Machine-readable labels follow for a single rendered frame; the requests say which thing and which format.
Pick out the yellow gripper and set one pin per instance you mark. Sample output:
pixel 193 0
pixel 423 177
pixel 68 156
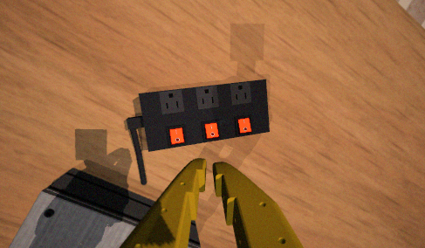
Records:
pixel 257 220

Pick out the black power strip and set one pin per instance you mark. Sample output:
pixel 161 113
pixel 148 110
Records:
pixel 187 116

